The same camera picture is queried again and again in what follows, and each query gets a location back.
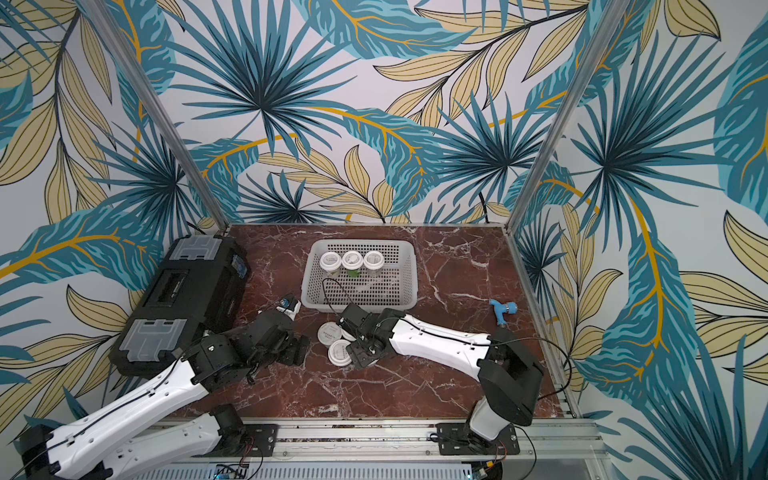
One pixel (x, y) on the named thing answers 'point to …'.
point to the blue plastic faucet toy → (500, 309)
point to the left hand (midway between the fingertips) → (293, 341)
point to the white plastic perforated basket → (393, 286)
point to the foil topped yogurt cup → (328, 333)
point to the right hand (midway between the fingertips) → (367, 349)
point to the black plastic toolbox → (194, 289)
